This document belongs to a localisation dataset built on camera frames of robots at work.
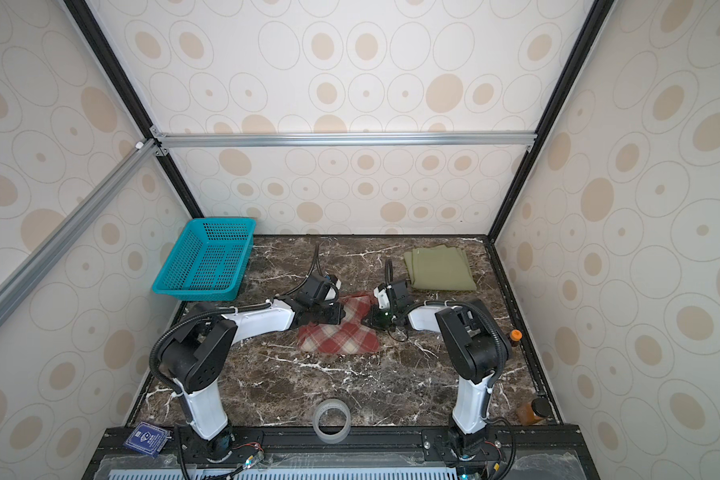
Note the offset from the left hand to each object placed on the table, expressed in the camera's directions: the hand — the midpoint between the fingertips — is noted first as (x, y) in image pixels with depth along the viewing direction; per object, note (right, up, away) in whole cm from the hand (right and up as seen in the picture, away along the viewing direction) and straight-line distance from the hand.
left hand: (353, 308), depth 92 cm
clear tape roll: (-5, -22, -14) cm, 27 cm away
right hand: (+3, -4, +4) cm, 7 cm away
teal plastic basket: (-55, +15, +21) cm, 61 cm away
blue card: (-50, -29, -19) cm, 61 cm away
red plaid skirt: (0, -8, -2) cm, 8 cm away
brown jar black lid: (+44, -22, -21) cm, 53 cm away
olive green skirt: (+31, +12, +17) cm, 38 cm away
